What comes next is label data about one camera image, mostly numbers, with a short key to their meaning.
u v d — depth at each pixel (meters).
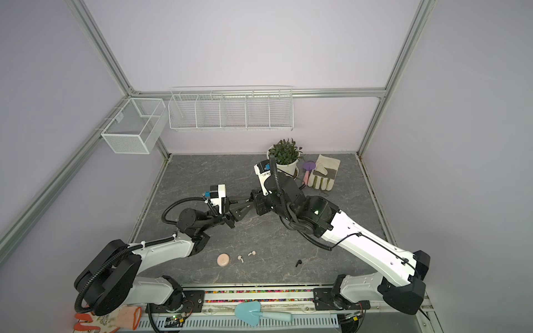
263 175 0.56
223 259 0.82
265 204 0.56
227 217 0.62
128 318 0.69
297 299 0.76
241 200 0.67
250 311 0.71
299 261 0.83
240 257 0.83
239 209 0.66
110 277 0.42
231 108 0.99
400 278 0.38
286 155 0.97
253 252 0.85
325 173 1.11
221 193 0.60
